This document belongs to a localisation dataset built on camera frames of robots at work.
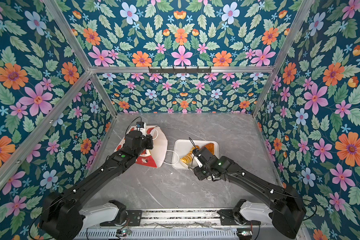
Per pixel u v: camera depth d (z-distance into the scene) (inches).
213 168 22.5
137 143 25.1
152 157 31.7
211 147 38.8
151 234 30.1
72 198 16.4
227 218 28.3
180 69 36.3
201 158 24.2
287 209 15.3
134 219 28.9
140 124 27.1
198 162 25.1
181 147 40.6
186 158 34.1
